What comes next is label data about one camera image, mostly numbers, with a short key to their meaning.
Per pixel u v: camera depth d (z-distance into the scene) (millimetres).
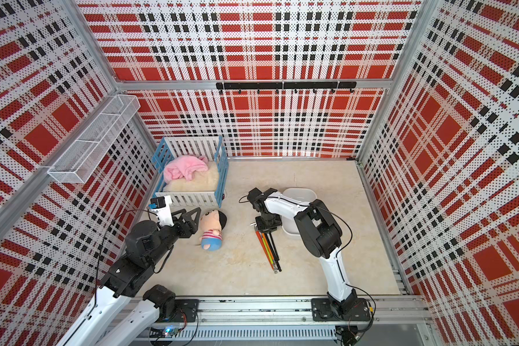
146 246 511
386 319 734
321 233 537
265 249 869
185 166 966
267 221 821
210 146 1071
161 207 596
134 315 584
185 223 618
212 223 859
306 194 999
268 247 881
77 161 695
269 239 907
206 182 1012
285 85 884
